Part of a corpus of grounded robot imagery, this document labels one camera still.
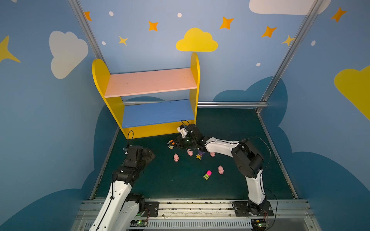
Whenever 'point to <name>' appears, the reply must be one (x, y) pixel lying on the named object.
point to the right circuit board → (258, 224)
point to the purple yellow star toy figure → (199, 156)
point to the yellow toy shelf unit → (151, 119)
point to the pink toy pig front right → (220, 170)
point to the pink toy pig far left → (176, 158)
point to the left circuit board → (138, 223)
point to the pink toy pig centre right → (212, 154)
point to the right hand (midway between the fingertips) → (171, 143)
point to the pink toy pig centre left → (190, 152)
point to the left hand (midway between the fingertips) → (151, 154)
